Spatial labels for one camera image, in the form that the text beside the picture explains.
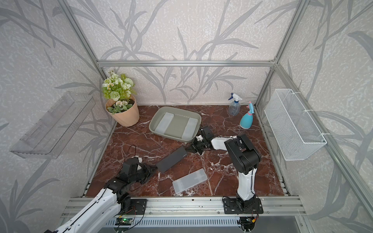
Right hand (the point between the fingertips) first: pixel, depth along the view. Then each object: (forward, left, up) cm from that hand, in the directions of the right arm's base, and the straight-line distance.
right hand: (184, 148), depth 91 cm
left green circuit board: (-37, +29, -4) cm, 47 cm away
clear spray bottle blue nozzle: (+34, -37, +2) cm, 50 cm away
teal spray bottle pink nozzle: (+20, -43, +3) cm, 48 cm away
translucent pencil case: (+17, -3, -3) cm, 17 cm away
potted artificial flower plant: (+24, +41, +17) cm, 51 cm away
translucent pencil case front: (-19, -3, -3) cm, 19 cm away
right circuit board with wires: (-38, -33, -6) cm, 51 cm away
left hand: (-13, +14, 0) cm, 19 cm away
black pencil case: (-5, +6, 0) cm, 8 cm away
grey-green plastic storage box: (+22, +9, -4) cm, 24 cm away
